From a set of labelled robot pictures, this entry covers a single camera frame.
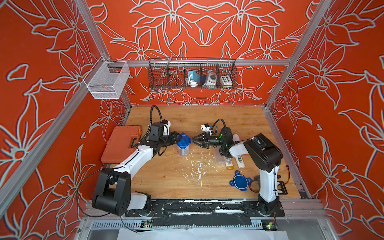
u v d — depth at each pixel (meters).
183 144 0.85
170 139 0.76
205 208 0.74
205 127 0.87
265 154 0.53
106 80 0.93
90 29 0.77
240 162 0.87
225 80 0.95
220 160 0.86
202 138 0.81
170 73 0.99
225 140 0.74
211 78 0.91
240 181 0.82
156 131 0.67
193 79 0.85
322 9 0.71
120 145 0.92
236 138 1.00
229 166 0.86
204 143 0.80
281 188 0.78
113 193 0.42
